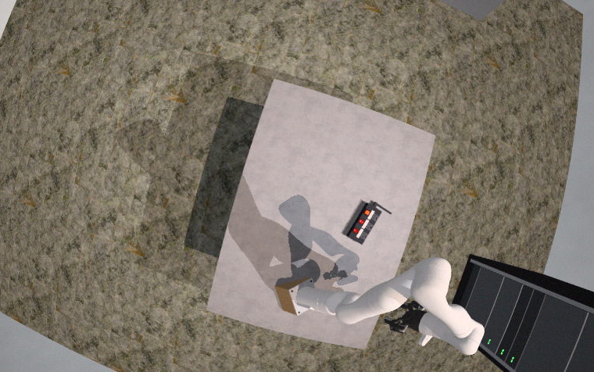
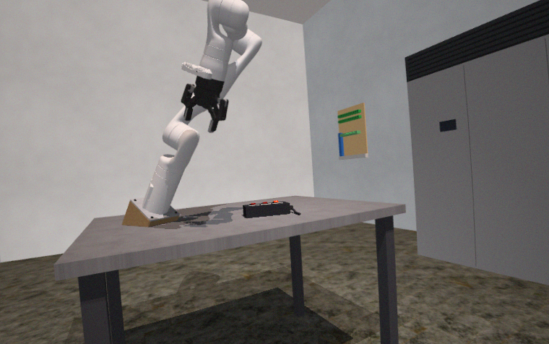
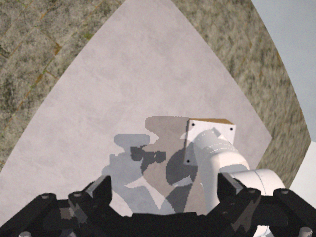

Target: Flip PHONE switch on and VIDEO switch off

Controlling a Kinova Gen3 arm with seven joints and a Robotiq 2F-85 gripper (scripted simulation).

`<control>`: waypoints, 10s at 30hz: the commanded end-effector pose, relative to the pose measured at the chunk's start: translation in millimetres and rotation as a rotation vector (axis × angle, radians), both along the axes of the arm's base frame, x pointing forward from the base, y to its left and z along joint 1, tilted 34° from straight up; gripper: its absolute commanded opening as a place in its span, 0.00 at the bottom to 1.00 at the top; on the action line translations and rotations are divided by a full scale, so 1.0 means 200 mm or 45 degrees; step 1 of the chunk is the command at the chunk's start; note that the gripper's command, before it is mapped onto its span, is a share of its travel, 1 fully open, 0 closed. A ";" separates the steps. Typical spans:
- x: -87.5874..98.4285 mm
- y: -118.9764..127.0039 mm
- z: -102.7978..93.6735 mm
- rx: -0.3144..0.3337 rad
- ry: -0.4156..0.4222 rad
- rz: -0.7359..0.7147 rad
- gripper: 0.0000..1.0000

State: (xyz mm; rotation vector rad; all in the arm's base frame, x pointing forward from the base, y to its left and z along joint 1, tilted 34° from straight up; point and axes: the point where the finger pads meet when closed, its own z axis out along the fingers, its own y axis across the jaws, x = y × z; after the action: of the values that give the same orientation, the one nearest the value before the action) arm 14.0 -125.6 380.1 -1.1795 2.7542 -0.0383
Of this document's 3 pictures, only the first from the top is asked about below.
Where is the dark grey power strip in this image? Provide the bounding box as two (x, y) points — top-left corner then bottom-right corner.
(347, 202), (392, 245)

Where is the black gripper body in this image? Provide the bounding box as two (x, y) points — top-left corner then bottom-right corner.
(402, 309), (428, 332)

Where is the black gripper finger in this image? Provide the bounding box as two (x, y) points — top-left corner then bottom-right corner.
(400, 301), (425, 314)
(384, 315), (410, 334)

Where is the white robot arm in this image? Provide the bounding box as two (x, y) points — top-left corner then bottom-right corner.
(296, 257), (485, 355)

